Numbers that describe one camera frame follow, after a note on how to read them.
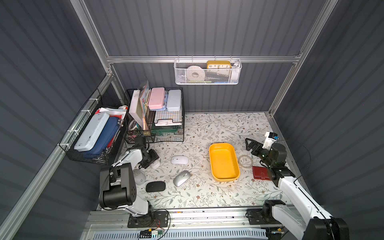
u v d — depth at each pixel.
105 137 0.67
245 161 0.95
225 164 0.92
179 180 0.87
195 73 0.86
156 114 0.94
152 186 0.83
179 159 0.94
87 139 0.63
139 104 0.88
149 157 0.82
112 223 0.74
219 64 0.87
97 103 0.79
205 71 0.88
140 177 0.86
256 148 0.72
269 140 0.72
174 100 0.97
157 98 0.94
